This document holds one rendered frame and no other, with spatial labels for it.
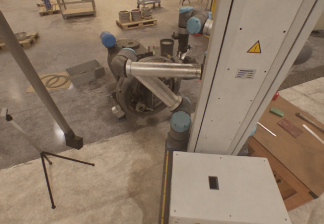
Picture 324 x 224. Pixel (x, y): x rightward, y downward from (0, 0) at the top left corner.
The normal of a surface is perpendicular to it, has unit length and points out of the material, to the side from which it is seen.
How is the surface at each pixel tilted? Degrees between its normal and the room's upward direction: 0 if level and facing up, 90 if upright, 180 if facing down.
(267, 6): 90
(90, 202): 0
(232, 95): 90
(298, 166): 0
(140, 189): 0
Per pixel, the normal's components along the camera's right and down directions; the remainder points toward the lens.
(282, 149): 0.00, -0.73
